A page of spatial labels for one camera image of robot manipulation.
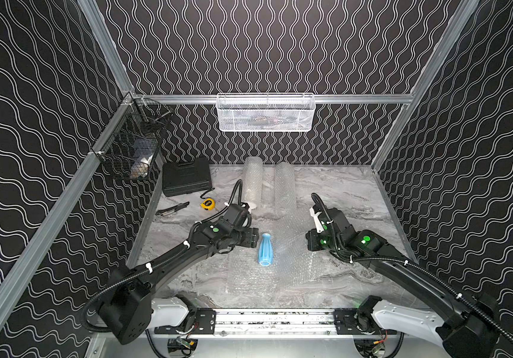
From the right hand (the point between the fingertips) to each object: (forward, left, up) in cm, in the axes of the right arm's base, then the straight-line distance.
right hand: (307, 234), depth 79 cm
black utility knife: (+18, +58, -13) cm, 62 cm away
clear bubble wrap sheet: (-11, +5, -6) cm, 14 cm away
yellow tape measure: (+22, +41, -12) cm, 48 cm away
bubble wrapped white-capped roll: (+30, +20, -6) cm, 37 cm away
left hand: (+1, +20, -2) cm, 20 cm away
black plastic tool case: (+35, +56, -9) cm, 67 cm away
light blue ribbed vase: (-2, +14, -10) cm, 18 cm away
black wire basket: (+33, +72, +12) cm, 80 cm away
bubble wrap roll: (+25, +6, -7) cm, 27 cm away
